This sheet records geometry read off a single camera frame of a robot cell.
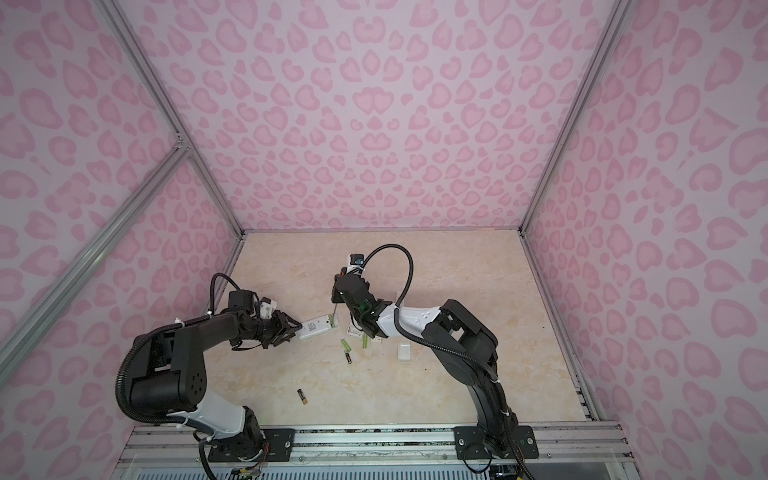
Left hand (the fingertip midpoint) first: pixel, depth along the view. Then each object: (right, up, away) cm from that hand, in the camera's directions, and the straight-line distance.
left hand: (299, 325), depth 92 cm
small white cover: (+32, -7, -4) cm, 33 cm away
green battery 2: (+20, -5, -2) cm, 21 cm away
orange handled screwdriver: (+13, +7, -11) cm, 19 cm away
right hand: (+12, +15, -2) cm, 20 cm away
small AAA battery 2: (+5, -17, -12) cm, 21 cm away
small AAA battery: (+16, -9, -4) cm, 19 cm away
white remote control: (+17, -2, 0) cm, 17 cm away
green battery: (+15, -6, -2) cm, 16 cm away
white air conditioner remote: (+5, -1, +1) cm, 5 cm away
